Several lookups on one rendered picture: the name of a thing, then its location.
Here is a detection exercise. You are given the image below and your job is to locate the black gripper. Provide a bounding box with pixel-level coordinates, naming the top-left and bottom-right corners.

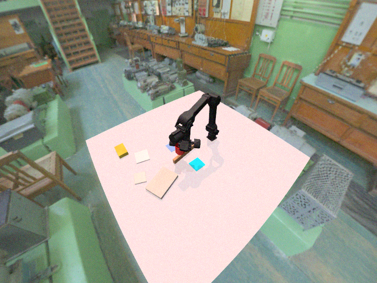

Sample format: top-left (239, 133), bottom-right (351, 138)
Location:
top-left (169, 136), bottom-right (201, 149)

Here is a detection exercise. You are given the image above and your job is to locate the dark red cup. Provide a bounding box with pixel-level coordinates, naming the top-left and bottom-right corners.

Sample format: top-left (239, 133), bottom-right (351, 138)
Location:
top-left (175, 143), bottom-right (185, 155)

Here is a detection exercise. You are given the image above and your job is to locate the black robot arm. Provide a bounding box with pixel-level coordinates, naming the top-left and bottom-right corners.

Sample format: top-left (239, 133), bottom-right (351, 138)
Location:
top-left (169, 93), bottom-right (221, 152)

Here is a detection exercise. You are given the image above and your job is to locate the tan flat bar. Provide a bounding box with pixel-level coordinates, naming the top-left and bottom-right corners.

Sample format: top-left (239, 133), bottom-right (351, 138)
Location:
top-left (173, 145), bottom-right (194, 164)

